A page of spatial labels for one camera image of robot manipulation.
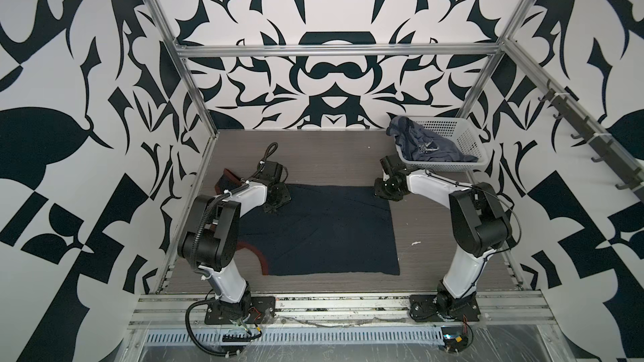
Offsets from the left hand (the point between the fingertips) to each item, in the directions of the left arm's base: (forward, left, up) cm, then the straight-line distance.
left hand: (285, 196), depth 96 cm
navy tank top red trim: (-13, -15, -2) cm, 20 cm away
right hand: (+1, -36, +1) cm, 36 cm away
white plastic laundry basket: (+30, -76, +3) cm, 81 cm away
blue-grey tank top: (+17, -53, +8) cm, 56 cm away
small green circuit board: (-45, -50, -3) cm, 68 cm away
